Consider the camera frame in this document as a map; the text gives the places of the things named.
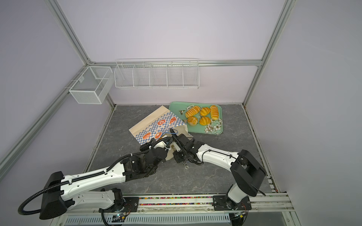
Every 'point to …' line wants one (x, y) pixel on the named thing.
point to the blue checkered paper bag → (160, 123)
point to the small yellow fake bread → (204, 120)
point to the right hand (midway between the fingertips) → (176, 156)
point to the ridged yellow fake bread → (214, 112)
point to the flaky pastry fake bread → (192, 121)
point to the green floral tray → (215, 126)
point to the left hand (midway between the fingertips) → (151, 140)
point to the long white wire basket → (180, 73)
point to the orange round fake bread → (204, 111)
